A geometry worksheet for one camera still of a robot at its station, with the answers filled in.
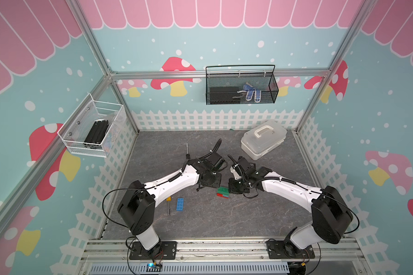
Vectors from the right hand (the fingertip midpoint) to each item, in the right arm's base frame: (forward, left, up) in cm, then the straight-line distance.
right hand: (227, 189), depth 84 cm
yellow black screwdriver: (-2, +30, -6) cm, 31 cm away
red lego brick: (0, +3, -6) cm, 7 cm away
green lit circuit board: (-30, +34, -10) cm, 46 cm away
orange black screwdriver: (+26, +23, -6) cm, 35 cm away
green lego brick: (+1, +2, -3) cm, 4 cm away
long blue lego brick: (-4, +24, -6) cm, 25 cm away
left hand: (+2, +6, +2) cm, 7 cm away
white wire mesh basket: (+14, +59, +28) cm, 67 cm away
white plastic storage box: (+31, -21, +2) cm, 38 cm away
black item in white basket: (+13, +55, +29) cm, 63 cm away
